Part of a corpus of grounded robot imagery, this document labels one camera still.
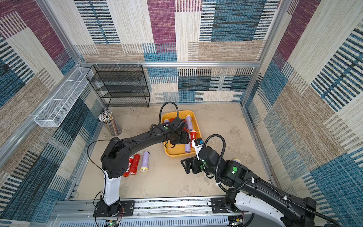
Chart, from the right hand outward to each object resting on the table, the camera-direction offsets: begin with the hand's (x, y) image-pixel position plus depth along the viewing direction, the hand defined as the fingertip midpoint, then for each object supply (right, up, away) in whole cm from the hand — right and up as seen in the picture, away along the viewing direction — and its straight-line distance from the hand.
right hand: (191, 161), depth 72 cm
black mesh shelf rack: (-52, +46, +37) cm, 79 cm away
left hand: (-1, +8, +18) cm, 19 cm away
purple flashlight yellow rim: (-27, -6, +14) cm, 31 cm away
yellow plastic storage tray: (-6, +2, +19) cm, 20 cm away
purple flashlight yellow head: (-1, +3, +21) cm, 21 cm away
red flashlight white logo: (+2, +10, +25) cm, 27 cm away
